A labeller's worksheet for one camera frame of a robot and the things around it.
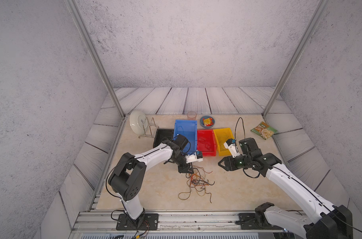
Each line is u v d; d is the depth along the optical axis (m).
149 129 1.01
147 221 0.73
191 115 1.15
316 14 0.73
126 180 0.46
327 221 0.38
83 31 0.77
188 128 1.08
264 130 1.09
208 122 1.12
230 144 0.71
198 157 0.76
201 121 1.14
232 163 0.68
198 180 0.82
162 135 1.08
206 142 1.04
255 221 0.72
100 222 0.75
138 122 0.97
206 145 1.02
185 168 0.75
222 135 1.04
